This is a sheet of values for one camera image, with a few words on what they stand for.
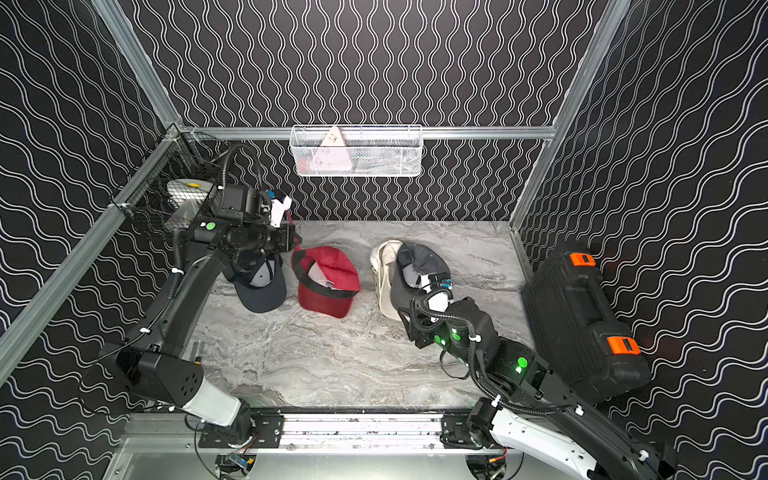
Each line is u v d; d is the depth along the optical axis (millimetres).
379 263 951
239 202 567
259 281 1031
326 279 825
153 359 404
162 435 751
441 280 547
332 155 899
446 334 546
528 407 439
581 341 678
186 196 815
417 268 1002
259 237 618
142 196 761
